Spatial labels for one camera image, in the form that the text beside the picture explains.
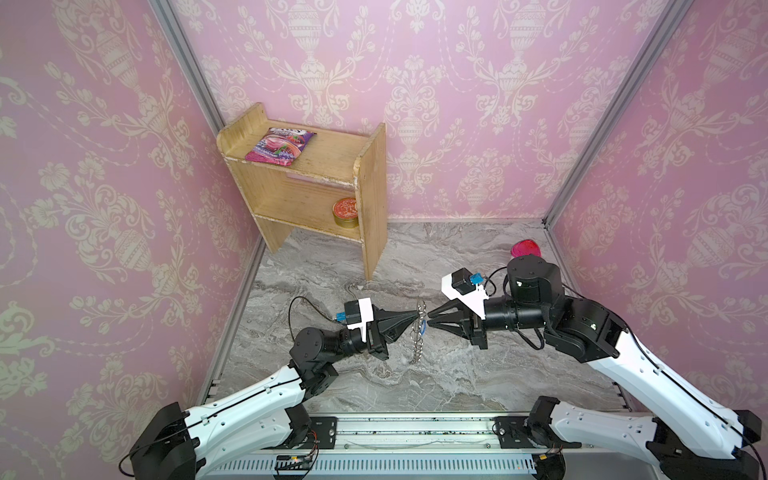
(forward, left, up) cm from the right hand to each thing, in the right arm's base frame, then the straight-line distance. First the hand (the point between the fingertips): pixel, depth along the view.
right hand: (433, 316), depth 56 cm
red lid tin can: (+40, +20, -10) cm, 46 cm away
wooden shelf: (+53, +37, -13) cm, 66 cm away
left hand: (-1, +3, 0) cm, 3 cm away
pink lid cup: (+36, -38, -25) cm, 58 cm away
